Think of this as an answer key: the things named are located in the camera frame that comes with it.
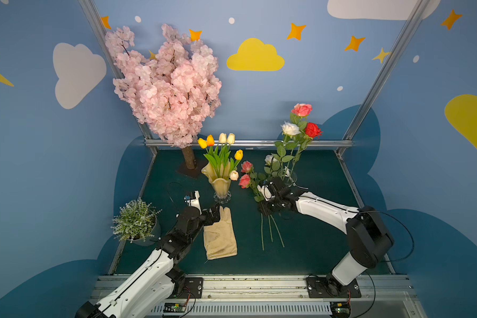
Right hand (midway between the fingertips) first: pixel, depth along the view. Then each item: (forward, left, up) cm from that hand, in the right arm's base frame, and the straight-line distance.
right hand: (264, 205), depth 90 cm
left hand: (-5, +23, +9) cm, 25 cm away
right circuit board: (-37, -29, -10) cm, 48 cm away
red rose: (+20, -17, +28) cm, 38 cm away
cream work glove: (-14, +20, -7) cm, 25 cm away
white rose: (+20, -8, +29) cm, 36 cm away
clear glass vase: (+12, -12, +7) cm, 18 cm away
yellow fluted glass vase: (+3, +20, +10) cm, 22 cm away
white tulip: (+16, +16, +25) cm, 34 cm away
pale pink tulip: (-2, +13, +25) cm, 28 cm away
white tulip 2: (+17, +20, +24) cm, 36 cm away
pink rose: (+15, +9, -4) cm, 18 cm away
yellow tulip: (+7, +12, +25) cm, 29 cm away
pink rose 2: (+25, +9, -3) cm, 27 cm away
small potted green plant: (-16, +50, +11) cm, 53 cm away
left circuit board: (-41, +33, -8) cm, 53 cm away
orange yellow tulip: (+12, +24, +21) cm, 34 cm away
